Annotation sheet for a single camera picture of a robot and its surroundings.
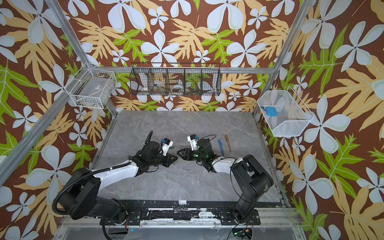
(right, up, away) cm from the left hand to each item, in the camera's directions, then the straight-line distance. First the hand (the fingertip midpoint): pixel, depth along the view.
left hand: (176, 156), depth 85 cm
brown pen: (+34, +10, +22) cm, 42 cm away
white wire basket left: (-49, +39, 0) cm, 62 cm away
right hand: (+1, +2, 0) cm, 2 cm away
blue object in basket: (+55, +26, +1) cm, 61 cm away
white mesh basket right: (+61, +24, -3) cm, 66 cm away
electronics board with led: (+34, -35, -13) cm, 51 cm away
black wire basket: (-5, +49, +12) cm, 51 cm away
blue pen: (+29, +3, +15) cm, 33 cm away
